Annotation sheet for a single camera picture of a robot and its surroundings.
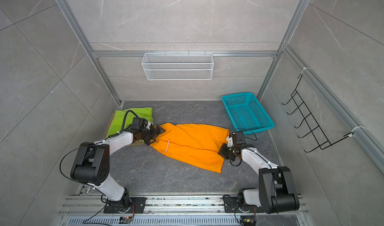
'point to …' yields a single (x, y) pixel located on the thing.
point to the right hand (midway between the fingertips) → (218, 150)
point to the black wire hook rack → (310, 120)
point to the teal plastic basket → (245, 113)
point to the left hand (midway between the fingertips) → (161, 131)
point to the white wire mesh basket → (177, 66)
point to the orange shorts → (197, 145)
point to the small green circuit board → (125, 219)
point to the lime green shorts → (119, 119)
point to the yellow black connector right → (249, 222)
